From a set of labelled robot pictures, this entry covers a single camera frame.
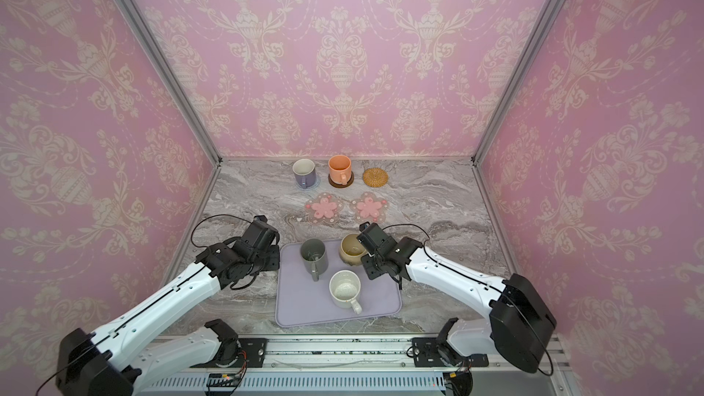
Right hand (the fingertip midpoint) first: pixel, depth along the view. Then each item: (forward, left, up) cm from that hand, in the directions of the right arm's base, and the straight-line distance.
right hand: (373, 261), depth 83 cm
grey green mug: (+5, +19, -6) cm, 21 cm away
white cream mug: (-5, +9, -7) cm, 13 cm away
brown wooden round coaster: (+35, +12, -5) cm, 38 cm away
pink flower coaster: (+25, +16, -6) cm, 30 cm away
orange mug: (+37, +10, +3) cm, 38 cm away
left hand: (+1, +29, +4) cm, 29 cm away
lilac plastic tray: (-9, +22, -5) cm, 24 cm away
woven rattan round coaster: (+40, -4, -6) cm, 40 cm away
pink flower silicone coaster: (+25, -1, -8) cm, 27 cm away
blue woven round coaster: (+34, +24, -6) cm, 42 cm away
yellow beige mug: (+7, +7, -5) cm, 11 cm away
